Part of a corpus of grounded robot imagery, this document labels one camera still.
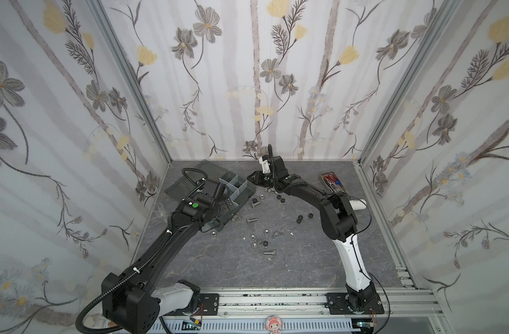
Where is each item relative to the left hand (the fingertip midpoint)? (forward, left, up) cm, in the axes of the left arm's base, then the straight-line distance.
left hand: (220, 201), depth 80 cm
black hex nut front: (-10, -19, -19) cm, 28 cm away
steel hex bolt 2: (+1, -12, -18) cm, 22 cm away
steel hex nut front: (-11, -14, -19) cm, 26 cm away
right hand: (+19, -10, -3) cm, 22 cm away
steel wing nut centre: (-6, -23, -17) cm, 30 cm away
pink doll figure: (-39, -19, -14) cm, 46 cm away
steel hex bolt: (-14, -20, -18) cm, 31 cm away
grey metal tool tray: (+22, -56, -17) cm, 62 cm away
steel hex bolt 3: (+10, -14, -18) cm, 25 cm away
